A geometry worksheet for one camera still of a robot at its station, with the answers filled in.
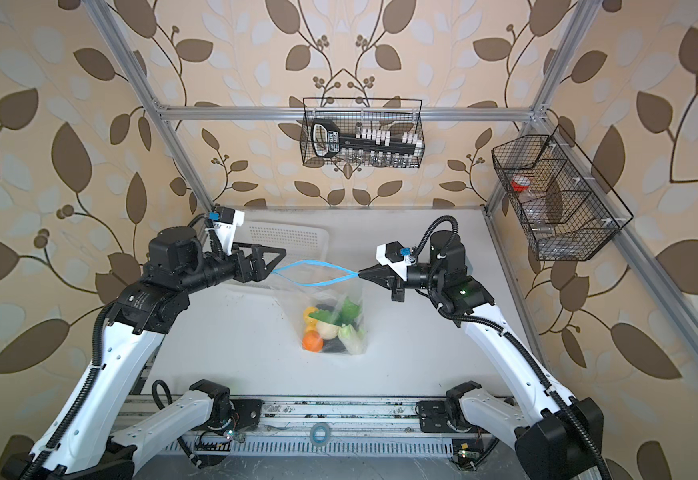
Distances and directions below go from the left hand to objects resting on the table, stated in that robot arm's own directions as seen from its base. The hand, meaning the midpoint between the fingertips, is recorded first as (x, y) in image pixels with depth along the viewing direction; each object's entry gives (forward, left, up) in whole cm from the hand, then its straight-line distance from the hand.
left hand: (273, 248), depth 63 cm
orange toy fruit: (-10, -6, -27) cm, 30 cm away
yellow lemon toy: (-6, -6, -25) cm, 26 cm away
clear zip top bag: (+2, -9, -28) cm, 29 cm away
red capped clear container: (+27, -62, -3) cm, 67 cm away
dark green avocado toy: (-10, -12, -29) cm, 33 cm away
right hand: (-2, -19, -6) cm, 20 cm away
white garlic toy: (-8, -10, -25) cm, 28 cm away
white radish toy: (-9, -18, -29) cm, 35 cm away
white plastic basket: (+27, +3, -32) cm, 42 cm away
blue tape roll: (-29, -10, -36) cm, 48 cm away
